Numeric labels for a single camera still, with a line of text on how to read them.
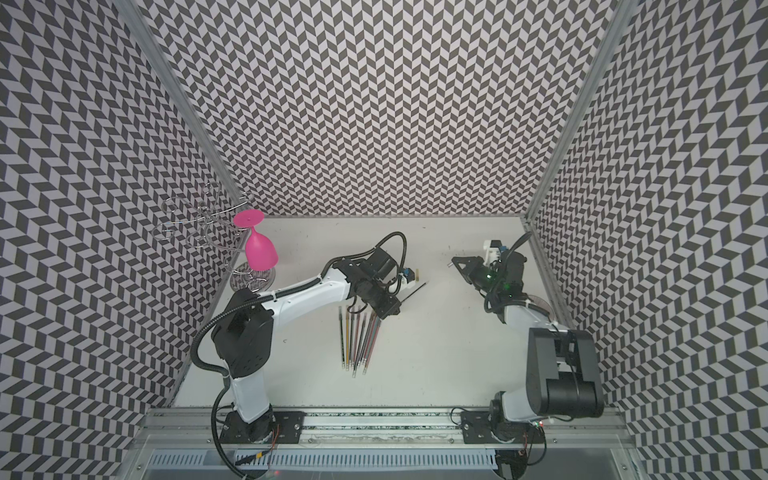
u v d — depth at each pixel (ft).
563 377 1.42
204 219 3.17
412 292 2.71
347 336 2.87
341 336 2.91
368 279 2.15
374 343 2.84
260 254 2.72
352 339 2.86
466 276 2.82
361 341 2.84
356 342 2.84
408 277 2.57
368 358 2.76
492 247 2.70
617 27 2.25
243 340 1.55
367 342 2.84
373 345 2.83
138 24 2.38
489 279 2.47
